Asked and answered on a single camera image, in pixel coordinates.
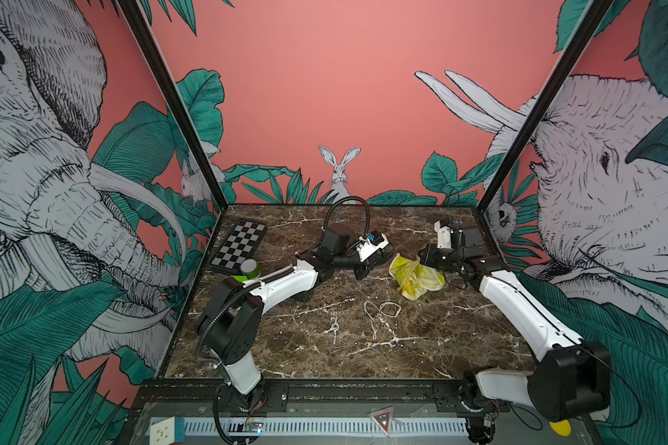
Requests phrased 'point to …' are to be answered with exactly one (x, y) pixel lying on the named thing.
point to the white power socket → (172, 430)
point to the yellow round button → (561, 427)
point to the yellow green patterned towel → (413, 278)
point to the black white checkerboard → (240, 245)
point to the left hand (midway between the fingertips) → (386, 256)
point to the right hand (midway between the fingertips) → (416, 247)
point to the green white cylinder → (250, 268)
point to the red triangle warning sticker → (384, 418)
